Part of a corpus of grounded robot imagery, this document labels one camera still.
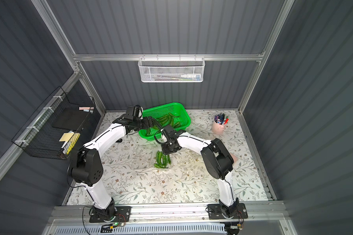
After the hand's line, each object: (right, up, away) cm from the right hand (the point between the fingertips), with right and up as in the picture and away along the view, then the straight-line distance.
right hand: (166, 151), depth 92 cm
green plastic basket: (+4, +25, +24) cm, 35 cm away
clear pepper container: (-3, -6, 0) cm, 7 cm away
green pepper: (-3, +22, +21) cm, 31 cm away
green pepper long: (+4, +24, +24) cm, 34 cm away
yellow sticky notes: (-48, +11, -19) cm, 53 cm away
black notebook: (-50, +20, -13) cm, 56 cm away
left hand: (-11, +19, -1) cm, 22 cm away
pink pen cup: (+35, +19, +5) cm, 40 cm away
